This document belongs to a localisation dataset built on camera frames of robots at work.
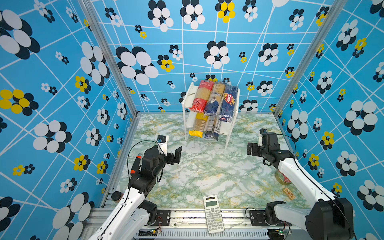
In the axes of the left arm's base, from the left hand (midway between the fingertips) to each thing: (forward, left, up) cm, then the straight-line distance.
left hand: (174, 145), depth 76 cm
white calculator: (-27, -20, -20) cm, 39 cm away
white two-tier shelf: (+13, -29, -2) cm, 32 cm away
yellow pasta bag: (+20, -15, -3) cm, 25 cm away
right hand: (+5, -47, -9) cm, 48 cm away
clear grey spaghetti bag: (+15, -22, -2) cm, 26 cm away
